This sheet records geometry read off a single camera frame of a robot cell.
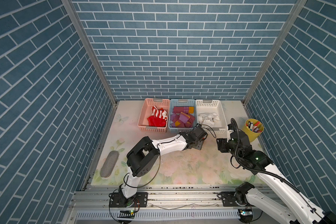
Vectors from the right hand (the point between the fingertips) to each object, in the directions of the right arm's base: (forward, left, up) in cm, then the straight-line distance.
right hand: (222, 139), depth 78 cm
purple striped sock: (+32, +21, -12) cm, 40 cm away
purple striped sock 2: (+20, +23, -9) cm, 32 cm away
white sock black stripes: (+24, +4, -11) cm, 27 cm away
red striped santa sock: (+24, +40, -8) cm, 47 cm away
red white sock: (+19, +42, -13) cm, 48 cm away
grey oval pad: (-15, +66, -15) cm, 69 cm away
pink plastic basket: (+31, +54, -18) cm, 64 cm away
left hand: (+3, +10, -12) cm, 16 cm away
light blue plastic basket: (+41, +24, -13) cm, 50 cm away
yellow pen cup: (+15, -24, -7) cm, 29 cm away
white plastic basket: (+41, -3, -15) cm, 44 cm away
